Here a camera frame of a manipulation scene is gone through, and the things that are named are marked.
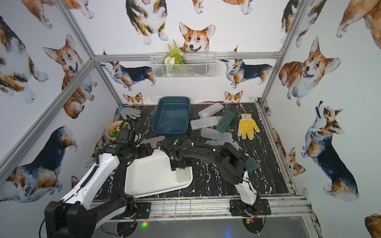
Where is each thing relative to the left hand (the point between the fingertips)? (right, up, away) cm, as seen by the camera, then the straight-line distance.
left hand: (148, 149), depth 82 cm
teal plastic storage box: (+8, +19, +26) cm, 33 cm away
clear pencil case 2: (+28, +14, +26) cm, 41 cm away
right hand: (+16, -10, 0) cm, 19 cm away
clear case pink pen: (+20, -13, -2) cm, 24 cm away
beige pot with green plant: (-27, +11, +14) cm, 32 cm away
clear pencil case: (+37, +23, +33) cm, 54 cm away
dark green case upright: (+46, +15, +25) cm, 55 cm away
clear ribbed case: (+42, 0, +18) cm, 46 cm away
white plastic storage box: (+2, -15, +1) cm, 15 cm away
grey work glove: (-29, +22, +35) cm, 51 cm away
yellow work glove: (+62, +11, +24) cm, 68 cm away
